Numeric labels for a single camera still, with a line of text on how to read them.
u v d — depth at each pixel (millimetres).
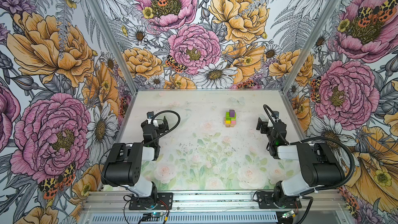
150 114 794
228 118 988
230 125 1002
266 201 736
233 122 1001
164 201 731
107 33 887
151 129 715
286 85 1226
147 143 713
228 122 995
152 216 726
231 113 964
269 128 832
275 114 789
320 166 473
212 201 761
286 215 715
